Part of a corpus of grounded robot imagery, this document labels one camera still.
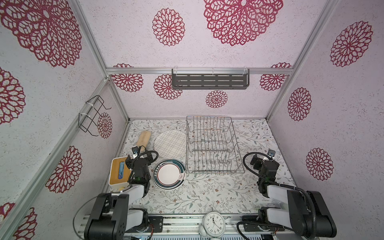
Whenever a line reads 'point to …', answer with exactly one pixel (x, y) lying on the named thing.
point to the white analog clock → (213, 225)
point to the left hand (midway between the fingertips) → (137, 155)
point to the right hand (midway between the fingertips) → (265, 155)
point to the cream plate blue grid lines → (170, 144)
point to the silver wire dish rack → (211, 146)
